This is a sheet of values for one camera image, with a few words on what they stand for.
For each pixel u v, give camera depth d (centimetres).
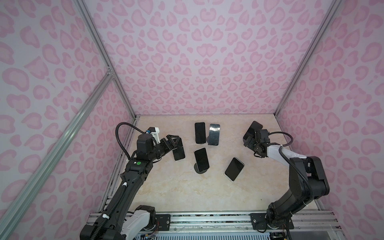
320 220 75
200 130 98
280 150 56
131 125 65
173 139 72
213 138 100
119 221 41
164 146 67
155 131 70
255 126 95
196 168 93
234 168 80
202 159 88
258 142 76
